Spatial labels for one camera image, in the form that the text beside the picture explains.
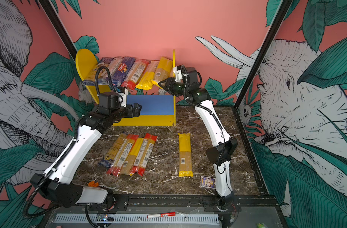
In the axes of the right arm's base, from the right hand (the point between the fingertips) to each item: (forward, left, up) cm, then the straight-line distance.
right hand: (158, 81), depth 70 cm
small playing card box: (-36, -27, -43) cm, 63 cm away
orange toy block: (-38, +39, -42) cm, 69 cm away
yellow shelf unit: (+4, +5, -25) cm, 26 cm away
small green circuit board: (-53, +27, -44) cm, 74 cm away
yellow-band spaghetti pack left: (-22, +20, -41) cm, 51 cm away
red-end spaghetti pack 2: (-25, +13, -41) cm, 50 cm away
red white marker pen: (-52, -2, -43) cm, 68 cm away
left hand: (-7, +13, -9) cm, 18 cm away
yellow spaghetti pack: (-20, -14, -43) cm, 49 cm away
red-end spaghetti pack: (-21, +25, -40) cm, 52 cm away
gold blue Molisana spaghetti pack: (-25, +34, -41) cm, 58 cm away
